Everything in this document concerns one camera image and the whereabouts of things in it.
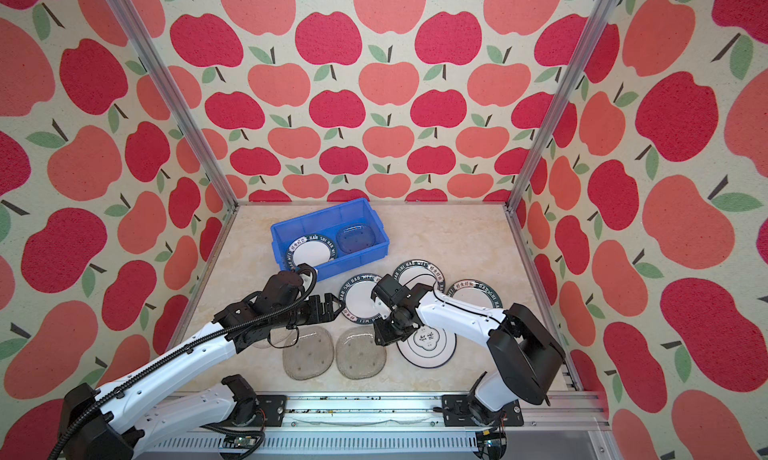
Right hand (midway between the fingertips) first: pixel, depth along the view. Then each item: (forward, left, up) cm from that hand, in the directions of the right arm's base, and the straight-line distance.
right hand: (385, 337), depth 82 cm
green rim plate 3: (+15, +11, -5) cm, 19 cm away
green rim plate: (+31, +30, -2) cm, 43 cm away
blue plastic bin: (+41, +26, 0) cm, 48 cm away
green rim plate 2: (+26, -7, -4) cm, 27 cm away
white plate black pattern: (0, -12, -4) cm, 13 cm away
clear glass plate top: (+36, +15, -2) cm, 40 cm away
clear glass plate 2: (-4, +8, -5) cm, 10 cm away
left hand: (+2, +12, +11) cm, 17 cm away
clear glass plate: (-6, +20, -3) cm, 21 cm away
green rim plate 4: (+20, -28, -4) cm, 34 cm away
